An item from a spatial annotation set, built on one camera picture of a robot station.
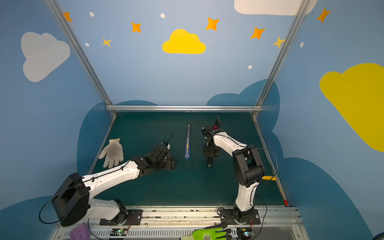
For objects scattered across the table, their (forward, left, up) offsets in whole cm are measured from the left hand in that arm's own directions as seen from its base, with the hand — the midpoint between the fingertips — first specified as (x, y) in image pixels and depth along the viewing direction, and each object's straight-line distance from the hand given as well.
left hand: (174, 162), depth 85 cm
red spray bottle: (+25, -25, +2) cm, 36 cm away
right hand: (+8, -22, -5) cm, 23 cm away
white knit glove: (+10, +42, -9) cm, 44 cm away
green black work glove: (-32, -22, -8) cm, 40 cm away
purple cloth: (-33, +41, -8) cm, 53 cm away
